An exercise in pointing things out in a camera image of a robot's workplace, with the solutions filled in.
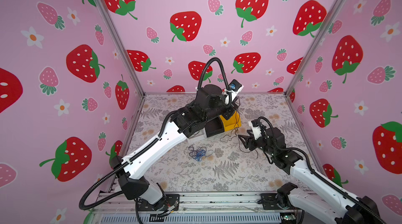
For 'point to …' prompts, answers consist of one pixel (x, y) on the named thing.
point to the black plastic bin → (214, 126)
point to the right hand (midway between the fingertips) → (243, 132)
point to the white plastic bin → (198, 136)
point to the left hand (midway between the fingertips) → (237, 96)
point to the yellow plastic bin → (234, 121)
